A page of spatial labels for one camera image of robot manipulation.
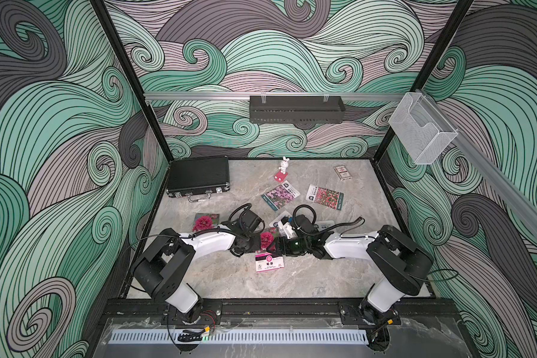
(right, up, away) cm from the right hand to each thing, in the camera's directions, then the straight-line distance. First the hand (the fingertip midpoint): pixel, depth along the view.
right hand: (270, 253), depth 85 cm
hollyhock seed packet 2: (-1, -2, 0) cm, 2 cm away
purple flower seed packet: (+6, +21, +20) cm, 30 cm away
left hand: (-5, +2, +4) cm, 6 cm away
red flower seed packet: (+28, +20, +19) cm, 39 cm away
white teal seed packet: (+24, +9, +10) cm, 28 cm away
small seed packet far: (+39, +32, +29) cm, 58 cm away
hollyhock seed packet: (-28, +10, +10) cm, 32 cm away
